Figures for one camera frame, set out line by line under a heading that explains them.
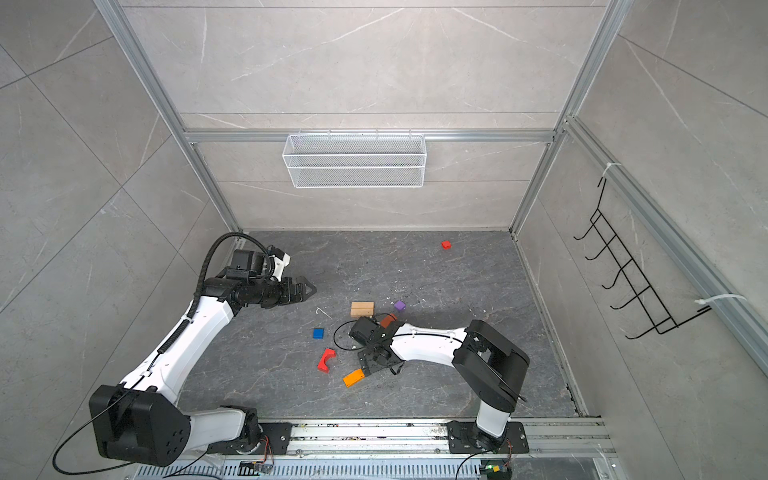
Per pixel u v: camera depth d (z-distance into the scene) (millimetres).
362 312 953
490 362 477
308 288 748
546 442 743
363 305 984
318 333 927
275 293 705
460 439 730
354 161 1005
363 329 690
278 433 736
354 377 827
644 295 636
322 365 838
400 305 977
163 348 439
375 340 674
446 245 1144
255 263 637
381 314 956
